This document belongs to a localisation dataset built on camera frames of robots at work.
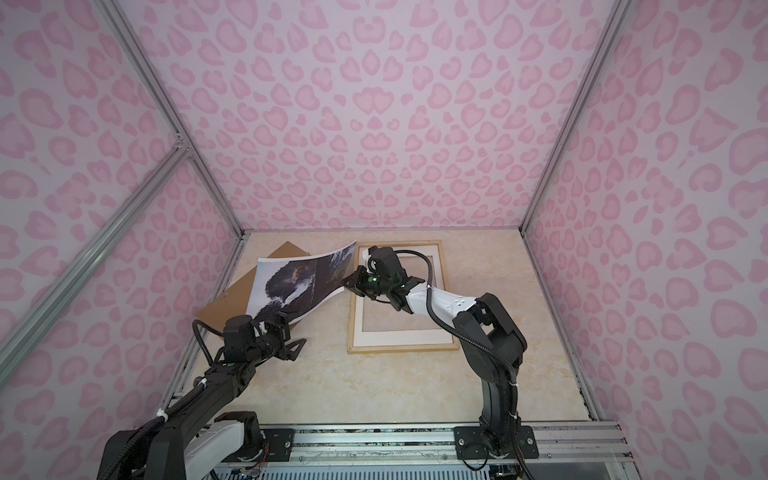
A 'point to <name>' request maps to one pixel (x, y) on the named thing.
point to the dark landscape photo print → (296, 284)
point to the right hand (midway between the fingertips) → (341, 280)
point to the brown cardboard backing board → (236, 301)
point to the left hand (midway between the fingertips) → (306, 317)
